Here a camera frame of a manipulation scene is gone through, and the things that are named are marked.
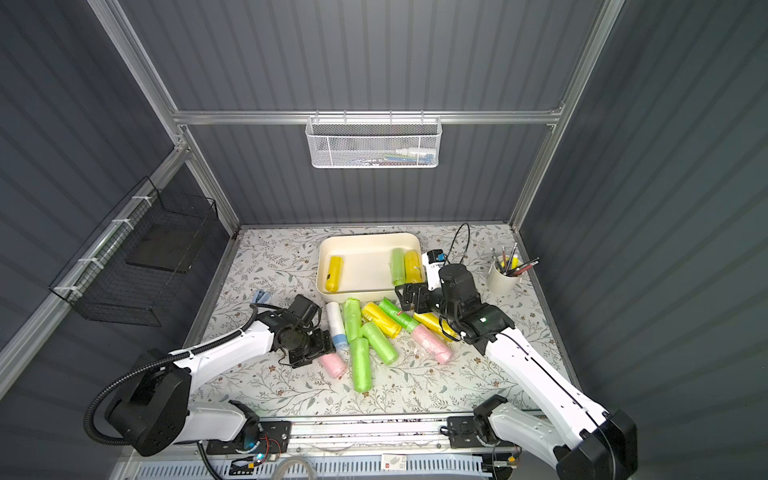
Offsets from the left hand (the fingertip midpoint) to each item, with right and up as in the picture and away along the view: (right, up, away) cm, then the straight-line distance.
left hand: (329, 358), depth 84 cm
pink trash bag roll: (+1, -1, -1) cm, 2 cm away
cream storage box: (+9, +24, +22) cm, 34 cm away
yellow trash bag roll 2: (+25, +25, +18) cm, 40 cm away
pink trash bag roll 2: (+31, +2, +2) cm, 31 cm away
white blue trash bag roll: (+1, +7, +5) cm, 9 cm away
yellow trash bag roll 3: (+13, +11, +8) cm, 19 cm away
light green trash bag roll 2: (+9, -2, -2) cm, 10 cm away
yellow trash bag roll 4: (+32, +8, +5) cm, 33 cm away
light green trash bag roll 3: (+14, +4, +3) cm, 15 cm away
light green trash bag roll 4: (+20, +25, +20) cm, 38 cm away
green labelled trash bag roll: (+20, +11, +8) cm, 24 cm away
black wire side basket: (-45, +27, -11) cm, 54 cm away
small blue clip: (-26, +16, +13) cm, 33 cm away
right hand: (+24, +21, -9) cm, 33 cm away
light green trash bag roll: (+6, +9, +7) cm, 13 cm away
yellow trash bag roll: (-2, +22, +18) cm, 28 cm away
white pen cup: (+53, +23, +7) cm, 58 cm away
